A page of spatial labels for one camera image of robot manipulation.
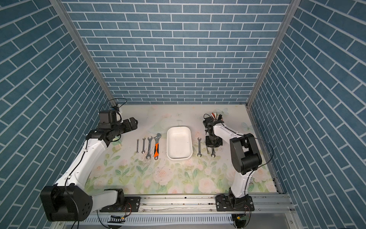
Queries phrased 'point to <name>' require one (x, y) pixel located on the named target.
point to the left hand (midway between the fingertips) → (134, 122)
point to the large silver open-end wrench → (148, 156)
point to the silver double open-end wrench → (199, 147)
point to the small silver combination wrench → (207, 150)
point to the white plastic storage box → (179, 142)
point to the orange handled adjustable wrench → (156, 148)
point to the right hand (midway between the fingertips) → (213, 146)
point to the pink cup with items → (216, 116)
